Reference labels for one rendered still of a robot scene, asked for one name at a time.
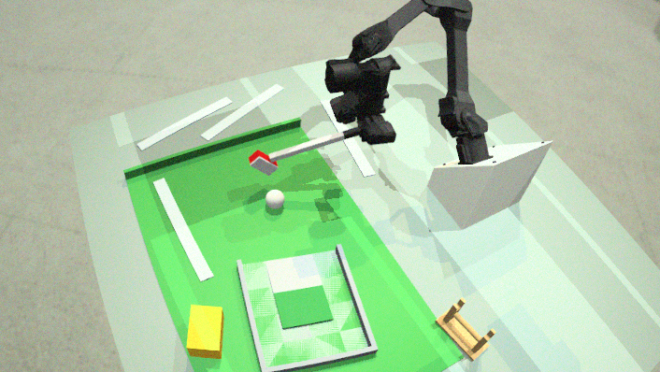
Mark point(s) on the white flat bar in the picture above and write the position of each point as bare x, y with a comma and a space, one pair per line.
256, 102
351, 143
182, 124
186, 239

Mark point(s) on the yellow rectangular block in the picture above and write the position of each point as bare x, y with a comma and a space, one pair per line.
205, 332

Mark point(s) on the white ball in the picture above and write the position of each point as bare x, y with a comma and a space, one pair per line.
274, 199

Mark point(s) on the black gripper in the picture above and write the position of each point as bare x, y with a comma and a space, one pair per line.
375, 129

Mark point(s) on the green flat mat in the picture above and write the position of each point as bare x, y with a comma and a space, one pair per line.
222, 199

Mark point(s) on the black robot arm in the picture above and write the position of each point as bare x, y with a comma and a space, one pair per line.
456, 110

